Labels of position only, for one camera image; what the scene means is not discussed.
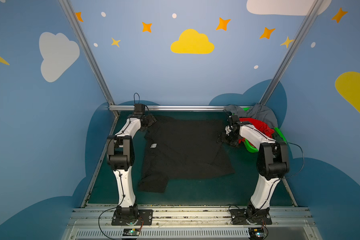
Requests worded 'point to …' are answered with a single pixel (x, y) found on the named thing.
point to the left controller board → (130, 232)
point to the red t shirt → (256, 124)
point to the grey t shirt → (259, 111)
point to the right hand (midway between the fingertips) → (224, 141)
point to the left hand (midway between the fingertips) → (153, 121)
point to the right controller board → (256, 233)
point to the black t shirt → (176, 147)
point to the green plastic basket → (276, 131)
